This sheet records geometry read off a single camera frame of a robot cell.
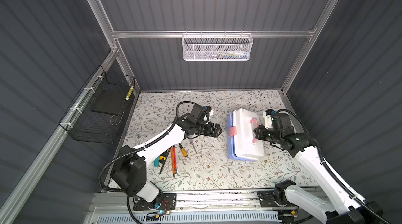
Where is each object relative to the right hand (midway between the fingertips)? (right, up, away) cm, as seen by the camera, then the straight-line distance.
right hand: (256, 131), depth 78 cm
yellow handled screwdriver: (-39, -13, +12) cm, 42 cm away
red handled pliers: (-45, -14, +12) cm, 48 cm away
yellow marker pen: (-66, +19, +3) cm, 69 cm away
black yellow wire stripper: (-49, -16, +7) cm, 52 cm away
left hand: (-21, 0, +3) cm, 21 cm away
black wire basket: (-77, +9, -6) cm, 78 cm away
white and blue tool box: (-8, -6, -3) cm, 10 cm away
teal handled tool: (-53, -19, +8) cm, 57 cm away
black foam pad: (-73, +15, -1) cm, 74 cm away
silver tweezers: (-34, -9, +16) cm, 39 cm away
